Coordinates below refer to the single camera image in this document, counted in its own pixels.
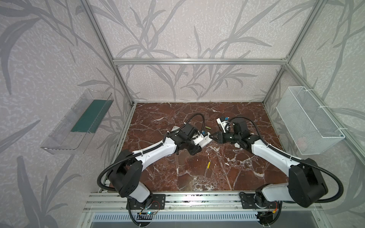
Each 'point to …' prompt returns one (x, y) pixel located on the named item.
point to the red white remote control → (202, 143)
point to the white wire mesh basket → (312, 129)
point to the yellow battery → (208, 165)
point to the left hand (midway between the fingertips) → (200, 142)
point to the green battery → (208, 128)
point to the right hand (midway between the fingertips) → (210, 132)
